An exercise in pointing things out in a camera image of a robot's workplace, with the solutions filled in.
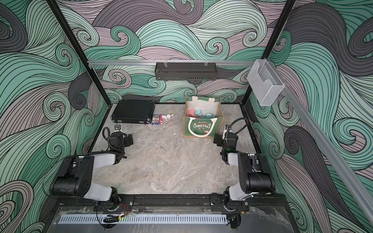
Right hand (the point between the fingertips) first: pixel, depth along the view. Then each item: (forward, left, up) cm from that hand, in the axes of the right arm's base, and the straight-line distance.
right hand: (222, 134), depth 94 cm
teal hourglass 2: (+12, +9, +6) cm, 16 cm away
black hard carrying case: (+25, +66, -3) cm, 71 cm away
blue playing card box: (+16, +47, -3) cm, 50 cm away
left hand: (-1, +67, +2) cm, 67 cm away
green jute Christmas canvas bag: (+12, +13, +4) cm, 18 cm away
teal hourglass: (+15, +15, +5) cm, 22 cm away
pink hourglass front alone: (+13, +21, +7) cm, 25 cm away
